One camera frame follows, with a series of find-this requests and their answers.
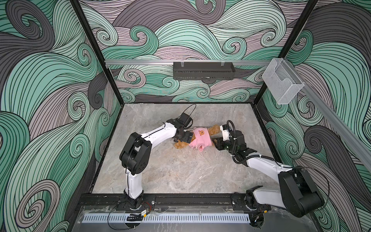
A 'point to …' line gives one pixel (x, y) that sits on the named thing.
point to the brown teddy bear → (212, 129)
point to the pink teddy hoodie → (202, 138)
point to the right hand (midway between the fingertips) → (215, 138)
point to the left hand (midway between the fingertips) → (184, 136)
